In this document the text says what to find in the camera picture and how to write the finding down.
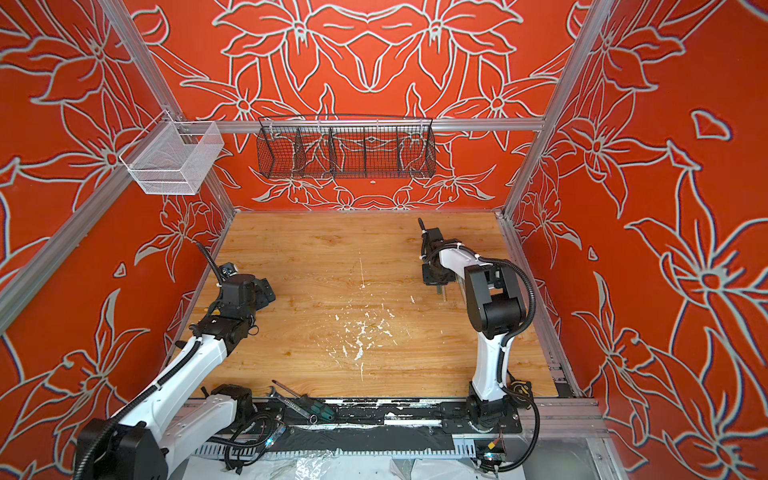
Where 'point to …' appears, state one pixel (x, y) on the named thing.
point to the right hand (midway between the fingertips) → (434, 277)
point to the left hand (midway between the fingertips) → (249, 287)
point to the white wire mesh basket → (173, 157)
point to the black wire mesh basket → (346, 147)
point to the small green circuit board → (495, 456)
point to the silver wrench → (298, 410)
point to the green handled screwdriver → (315, 407)
